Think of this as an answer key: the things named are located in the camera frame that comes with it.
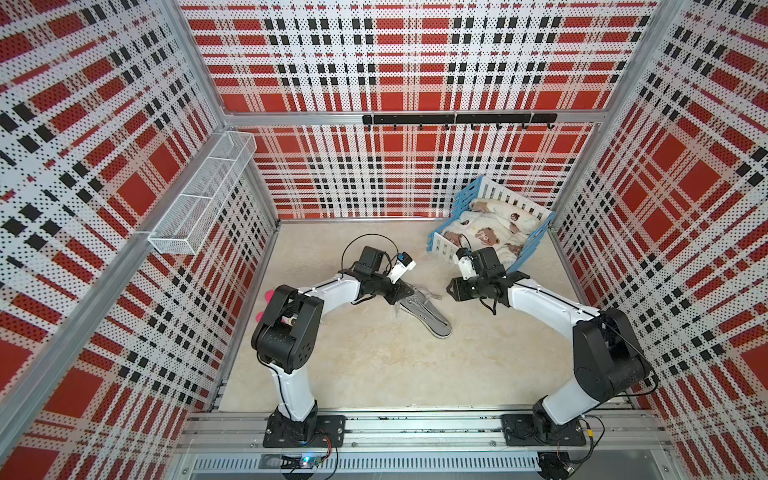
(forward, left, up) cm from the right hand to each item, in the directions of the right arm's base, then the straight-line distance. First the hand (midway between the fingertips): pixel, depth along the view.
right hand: (456, 286), depth 90 cm
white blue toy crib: (+38, -14, +7) cm, 41 cm away
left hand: (0, +13, -2) cm, 13 cm away
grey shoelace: (-2, +13, -4) cm, 13 cm away
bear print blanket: (+25, -15, +2) cm, 29 cm away
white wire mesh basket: (+16, +85, +11) cm, 87 cm away
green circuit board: (-43, +39, -7) cm, 58 cm away
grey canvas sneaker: (-6, +10, -3) cm, 12 cm away
